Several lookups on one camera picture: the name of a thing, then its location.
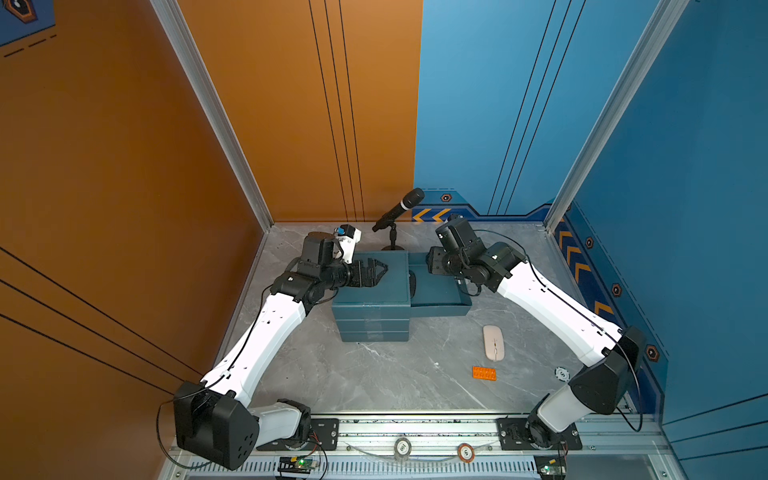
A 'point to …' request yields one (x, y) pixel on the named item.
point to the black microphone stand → (393, 238)
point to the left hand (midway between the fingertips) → (376, 263)
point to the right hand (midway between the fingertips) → (436, 258)
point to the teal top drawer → (435, 294)
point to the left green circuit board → (296, 464)
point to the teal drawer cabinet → (380, 312)
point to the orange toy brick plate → (484, 373)
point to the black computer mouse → (412, 284)
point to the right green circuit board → (551, 465)
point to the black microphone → (411, 200)
